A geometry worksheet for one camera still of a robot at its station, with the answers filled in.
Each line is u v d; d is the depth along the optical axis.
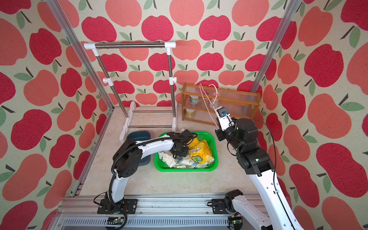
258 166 0.41
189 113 1.10
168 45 0.67
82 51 0.87
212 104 1.00
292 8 0.70
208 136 0.93
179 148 0.79
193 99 1.00
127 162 0.52
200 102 1.01
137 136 0.98
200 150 0.75
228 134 0.52
